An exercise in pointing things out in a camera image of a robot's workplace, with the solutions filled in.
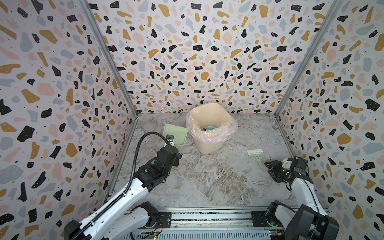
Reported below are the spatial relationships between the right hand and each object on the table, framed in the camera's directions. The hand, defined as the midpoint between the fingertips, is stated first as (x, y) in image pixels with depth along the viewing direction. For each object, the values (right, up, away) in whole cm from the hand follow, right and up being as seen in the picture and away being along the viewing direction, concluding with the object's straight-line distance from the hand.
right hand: (266, 162), depth 86 cm
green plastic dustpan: (-49, +17, -5) cm, 52 cm away
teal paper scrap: (-32, +20, +12) cm, 39 cm away
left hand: (-51, +10, -11) cm, 53 cm away
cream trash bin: (-31, +23, +12) cm, 41 cm away
